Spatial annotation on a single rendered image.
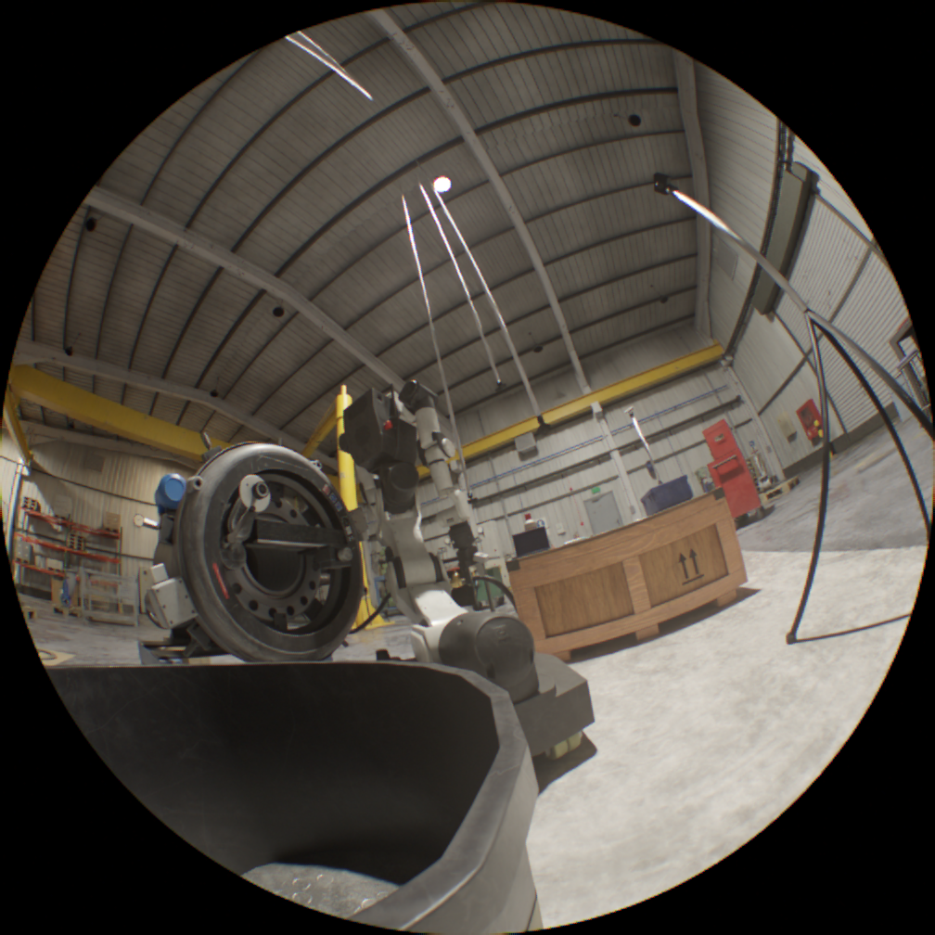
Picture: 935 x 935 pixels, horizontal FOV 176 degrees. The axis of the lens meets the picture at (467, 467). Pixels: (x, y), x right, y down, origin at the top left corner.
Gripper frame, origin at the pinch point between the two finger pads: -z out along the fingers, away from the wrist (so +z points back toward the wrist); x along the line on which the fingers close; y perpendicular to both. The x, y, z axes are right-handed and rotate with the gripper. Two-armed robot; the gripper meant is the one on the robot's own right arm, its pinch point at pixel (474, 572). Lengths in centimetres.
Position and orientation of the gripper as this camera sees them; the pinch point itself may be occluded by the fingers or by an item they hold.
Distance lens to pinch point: 115.0
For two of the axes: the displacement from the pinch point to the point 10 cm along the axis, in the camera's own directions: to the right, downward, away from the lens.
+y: -8.3, 3.9, 4.0
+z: -3.3, -9.2, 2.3
